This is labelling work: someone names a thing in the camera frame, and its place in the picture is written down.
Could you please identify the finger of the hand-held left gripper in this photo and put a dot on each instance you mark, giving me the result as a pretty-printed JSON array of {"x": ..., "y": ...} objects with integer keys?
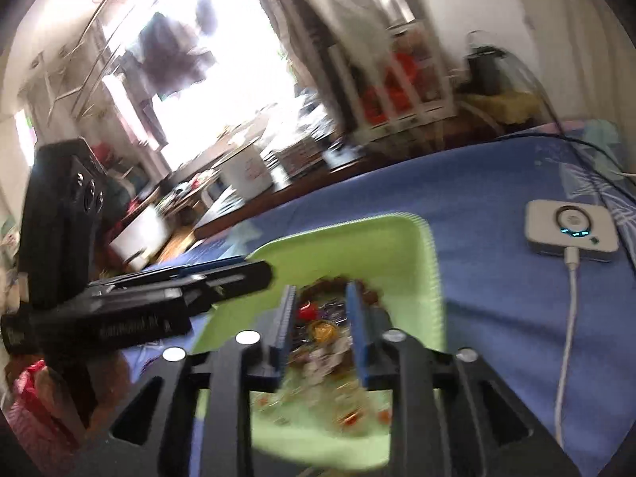
[
  {"x": 198, "y": 268},
  {"x": 243, "y": 280}
]

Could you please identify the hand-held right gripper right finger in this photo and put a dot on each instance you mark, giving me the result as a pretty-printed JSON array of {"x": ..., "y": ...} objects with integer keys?
[{"x": 356, "y": 328}]

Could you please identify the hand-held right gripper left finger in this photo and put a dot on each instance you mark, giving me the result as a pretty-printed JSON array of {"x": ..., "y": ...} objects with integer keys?
[{"x": 286, "y": 318}]

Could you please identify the pile of beaded jewelry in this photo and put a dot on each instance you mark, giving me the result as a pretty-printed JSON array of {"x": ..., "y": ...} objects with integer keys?
[{"x": 323, "y": 330}]

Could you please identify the green plastic basin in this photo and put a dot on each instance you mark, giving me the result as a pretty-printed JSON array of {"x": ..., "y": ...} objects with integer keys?
[{"x": 348, "y": 243}]

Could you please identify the white storage box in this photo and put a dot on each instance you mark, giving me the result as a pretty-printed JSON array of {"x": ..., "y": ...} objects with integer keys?
[{"x": 141, "y": 233}]

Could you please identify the brown wooden desk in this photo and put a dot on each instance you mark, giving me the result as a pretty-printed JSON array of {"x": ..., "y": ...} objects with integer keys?
[{"x": 298, "y": 194}]

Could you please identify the white enamel mug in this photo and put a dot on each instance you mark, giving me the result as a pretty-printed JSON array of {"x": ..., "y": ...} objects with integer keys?
[{"x": 246, "y": 174}]

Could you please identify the hanging dark clothes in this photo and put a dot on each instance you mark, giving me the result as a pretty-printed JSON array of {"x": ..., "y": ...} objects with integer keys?
[{"x": 171, "y": 54}]

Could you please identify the white charging device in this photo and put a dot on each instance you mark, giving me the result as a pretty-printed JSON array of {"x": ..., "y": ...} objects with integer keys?
[{"x": 571, "y": 231}]

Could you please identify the white slatted rack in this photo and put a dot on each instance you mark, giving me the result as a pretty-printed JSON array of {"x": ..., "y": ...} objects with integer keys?
[{"x": 402, "y": 89}]

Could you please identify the black power adapter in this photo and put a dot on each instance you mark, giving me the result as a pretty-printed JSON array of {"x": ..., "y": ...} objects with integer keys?
[{"x": 484, "y": 69}]

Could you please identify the light blue cloth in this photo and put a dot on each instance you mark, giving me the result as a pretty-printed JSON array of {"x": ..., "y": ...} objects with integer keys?
[{"x": 596, "y": 149}]

